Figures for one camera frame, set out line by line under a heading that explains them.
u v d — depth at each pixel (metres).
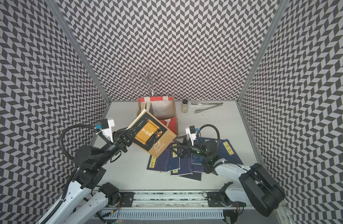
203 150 0.61
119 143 0.50
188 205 0.72
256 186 0.42
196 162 0.83
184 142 0.73
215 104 1.16
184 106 1.08
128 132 0.53
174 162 0.83
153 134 0.60
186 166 0.81
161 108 0.96
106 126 0.50
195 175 0.80
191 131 0.64
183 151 0.62
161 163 0.84
